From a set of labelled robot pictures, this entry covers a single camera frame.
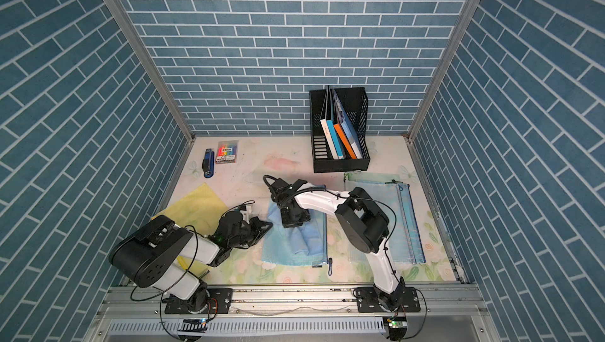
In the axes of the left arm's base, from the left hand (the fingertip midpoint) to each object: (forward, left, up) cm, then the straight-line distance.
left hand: (278, 227), depth 88 cm
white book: (+29, -17, +25) cm, 42 cm away
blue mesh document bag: (-8, 0, -1) cm, 8 cm away
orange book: (+29, -26, +18) cm, 42 cm away
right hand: (+1, -5, -2) cm, 5 cm away
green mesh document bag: (+24, -40, -1) cm, 47 cm away
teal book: (+29, -22, +18) cm, 41 cm away
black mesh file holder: (+50, -32, +20) cm, 63 cm away
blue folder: (+30, -26, +25) cm, 46 cm away
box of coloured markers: (+38, +28, -1) cm, 47 cm away
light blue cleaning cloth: (-4, -11, -1) cm, 12 cm away
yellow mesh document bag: (+9, +34, -3) cm, 35 cm away
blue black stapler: (+30, +35, 0) cm, 46 cm away
